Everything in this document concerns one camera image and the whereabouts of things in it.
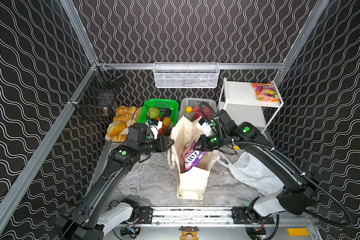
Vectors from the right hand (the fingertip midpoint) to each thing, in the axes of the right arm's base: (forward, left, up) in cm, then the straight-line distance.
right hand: (193, 148), depth 68 cm
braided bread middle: (+40, +51, -21) cm, 68 cm away
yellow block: (-28, -49, -28) cm, 63 cm away
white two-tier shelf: (+28, -26, +6) cm, 38 cm away
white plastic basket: (+54, -4, -19) cm, 57 cm away
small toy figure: (-30, +2, -24) cm, 38 cm away
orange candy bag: (+30, -40, +8) cm, 51 cm away
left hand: (+2, +8, +2) cm, 9 cm away
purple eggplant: (+47, +18, -23) cm, 55 cm away
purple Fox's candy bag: (-4, +1, -1) cm, 4 cm away
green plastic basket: (+52, +15, -19) cm, 57 cm away
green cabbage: (+41, +27, -17) cm, 52 cm away
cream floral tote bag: (-13, +1, -8) cm, 16 cm away
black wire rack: (+34, +57, +3) cm, 67 cm away
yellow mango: (+34, +17, -19) cm, 42 cm away
